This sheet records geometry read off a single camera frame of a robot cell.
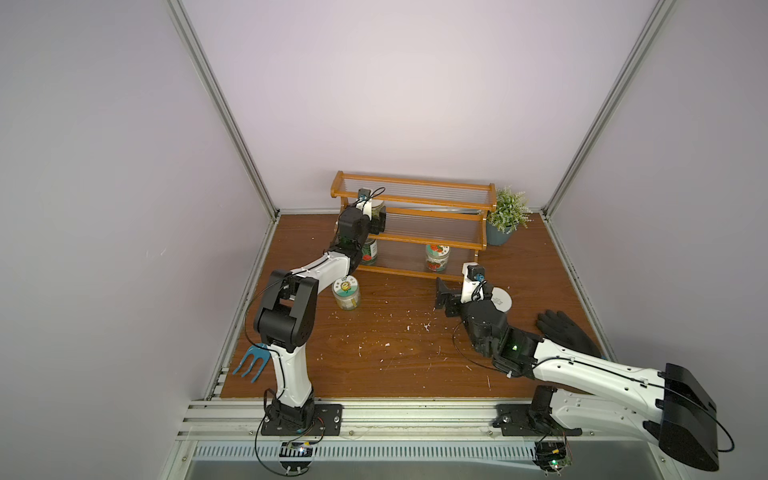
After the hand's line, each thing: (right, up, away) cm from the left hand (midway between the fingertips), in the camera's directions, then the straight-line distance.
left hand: (375, 202), depth 92 cm
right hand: (+22, -21, -18) cm, 35 cm away
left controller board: (-18, -64, -20) cm, 70 cm away
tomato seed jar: (+20, -18, +3) cm, 27 cm away
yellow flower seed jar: (+1, -5, -8) cm, 10 cm away
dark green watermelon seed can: (-2, -17, +5) cm, 18 cm away
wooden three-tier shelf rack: (+18, -7, +5) cm, 20 cm away
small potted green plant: (+45, -2, +3) cm, 45 cm away
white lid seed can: (+37, -29, -8) cm, 48 cm away
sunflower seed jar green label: (-8, -28, -4) cm, 29 cm away
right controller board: (+44, -64, -23) cm, 81 cm away
